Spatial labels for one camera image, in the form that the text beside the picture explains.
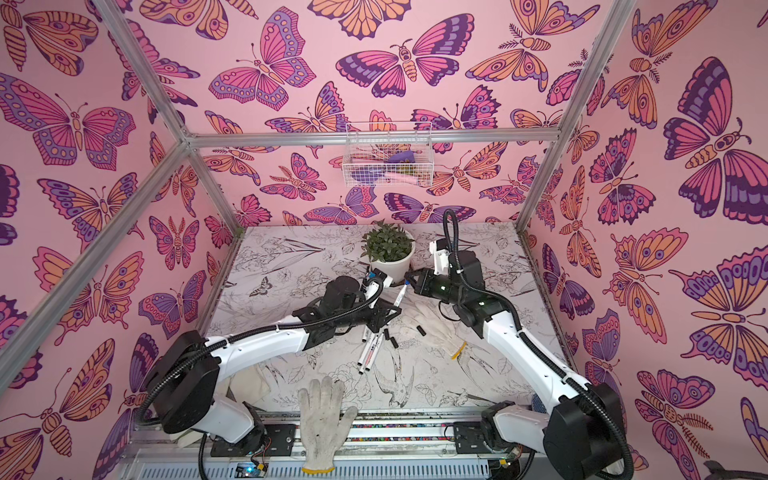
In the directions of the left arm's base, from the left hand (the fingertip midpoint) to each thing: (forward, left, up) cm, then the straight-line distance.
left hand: (402, 307), depth 78 cm
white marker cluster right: (-5, +8, -17) cm, 19 cm away
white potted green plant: (+20, +3, 0) cm, 21 cm away
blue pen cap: (+4, -1, +6) cm, 7 cm away
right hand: (+7, -1, +7) cm, 10 cm away
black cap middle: (+1, +5, -17) cm, 18 cm away
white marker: (+2, 0, +2) cm, 3 cm away
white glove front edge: (-24, +20, -17) cm, 36 cm away
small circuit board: (-34, +37, -20) cm, 54 cm away
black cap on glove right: (+2, -6, -17) cm, 18 cm away
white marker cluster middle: (-6, +10, -17) cm, 20 cm away
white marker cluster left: (-5, +10, -17) cm, 20 cm away
